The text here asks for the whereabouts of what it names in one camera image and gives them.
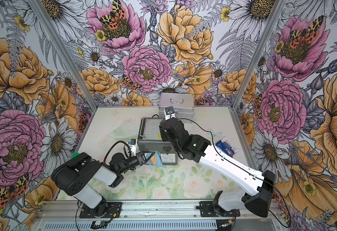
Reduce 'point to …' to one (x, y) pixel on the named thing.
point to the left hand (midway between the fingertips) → (155, 155)
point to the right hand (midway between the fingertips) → (166, 127)
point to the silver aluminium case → (184, 103)
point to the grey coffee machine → (149, 139)
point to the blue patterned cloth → (155, 160)
